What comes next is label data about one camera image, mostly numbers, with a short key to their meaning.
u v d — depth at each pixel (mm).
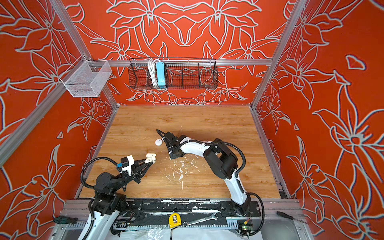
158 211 733
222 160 514
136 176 625
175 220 684
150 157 684
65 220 693
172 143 724
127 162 586
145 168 665
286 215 711
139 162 670
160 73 899
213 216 712
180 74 976
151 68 876
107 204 571
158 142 975
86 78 921
